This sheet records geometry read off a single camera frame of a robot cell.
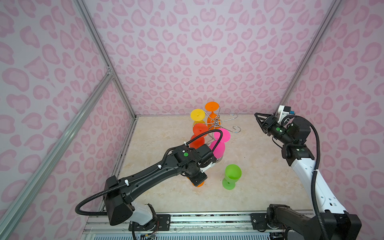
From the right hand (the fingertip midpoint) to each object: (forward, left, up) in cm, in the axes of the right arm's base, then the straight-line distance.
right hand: (257, 115), depth 69 cm
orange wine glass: (+1, +19, -5) cm, 20 cm away
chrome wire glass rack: (-5, +9, -4) cm, 11 cm away
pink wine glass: (-8, +16, -20) cm, 26 cm away
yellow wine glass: (+4, +27, -4) cm, 28 cm away
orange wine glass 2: (-28, +26, -12) cm, 40 cm away
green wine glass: (-17, +8, -28) cm, 33 cm away
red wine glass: (-5, +27, -4) cm, 28 cm away
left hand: (-22, +26, -20) cm, 39 cm away
